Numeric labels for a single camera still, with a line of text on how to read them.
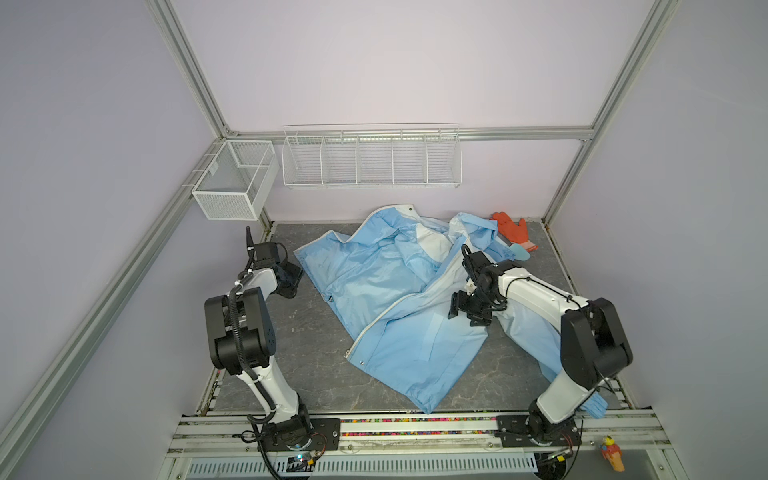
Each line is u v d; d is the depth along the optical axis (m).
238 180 1.03
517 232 1.17
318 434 0.74
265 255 0.79
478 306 0.76
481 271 0.70
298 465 0.72
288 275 0.89
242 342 0.46
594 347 0.47
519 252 1.09
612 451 0.69
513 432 0.74
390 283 1.00
